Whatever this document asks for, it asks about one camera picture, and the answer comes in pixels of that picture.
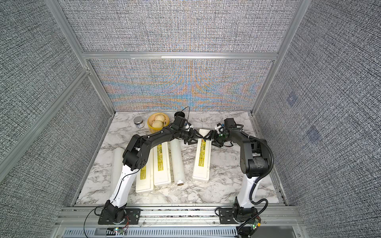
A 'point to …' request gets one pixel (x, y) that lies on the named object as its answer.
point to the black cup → (179, 113)
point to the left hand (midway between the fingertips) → (205, 139)
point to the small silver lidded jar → (139, 122)
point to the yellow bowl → (157, 121)
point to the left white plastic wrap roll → (117, 164)
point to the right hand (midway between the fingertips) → (206, 136)
